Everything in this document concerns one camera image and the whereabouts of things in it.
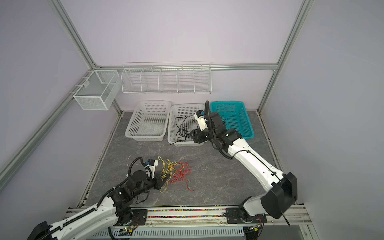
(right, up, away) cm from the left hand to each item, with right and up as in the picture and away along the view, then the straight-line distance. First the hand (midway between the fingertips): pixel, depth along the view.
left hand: (169, 177), depth 79 cm
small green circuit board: (-18, -22, -8) cm, 30 cm away
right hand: (+14, +25, -2) cm, 28 cm away
